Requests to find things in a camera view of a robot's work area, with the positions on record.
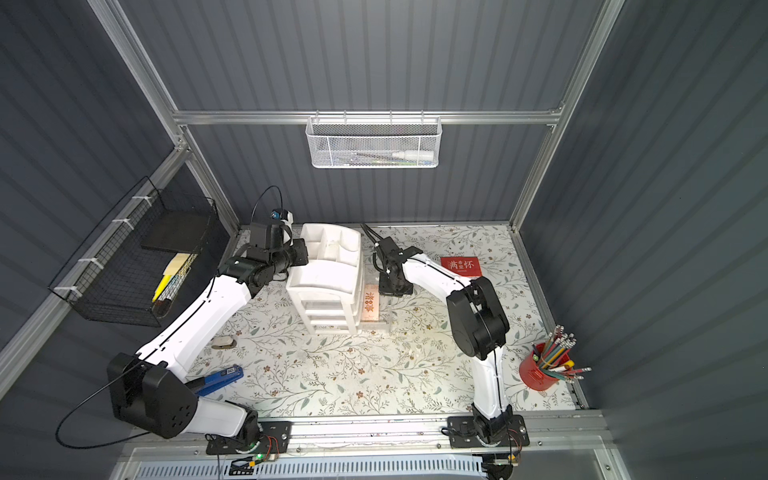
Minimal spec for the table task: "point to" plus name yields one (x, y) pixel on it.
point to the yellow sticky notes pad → (173, 267)
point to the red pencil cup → (544, 368)
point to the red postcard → (467, 266)
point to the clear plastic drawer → (385, 314)
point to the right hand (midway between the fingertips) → (392, 290)
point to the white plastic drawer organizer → (329, 288)
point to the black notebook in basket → (178, 230)
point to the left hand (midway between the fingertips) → (306, 246)
